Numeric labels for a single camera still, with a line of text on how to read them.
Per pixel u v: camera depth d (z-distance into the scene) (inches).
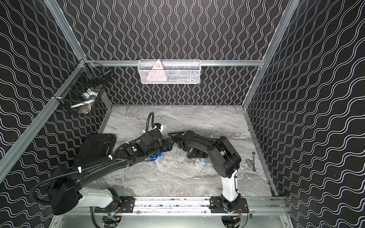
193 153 30.7
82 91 36.3
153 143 23.5
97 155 34.3
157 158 26.8
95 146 35.5
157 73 35.3
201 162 33.0
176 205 30.0
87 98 33.6
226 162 19.3
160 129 28.0
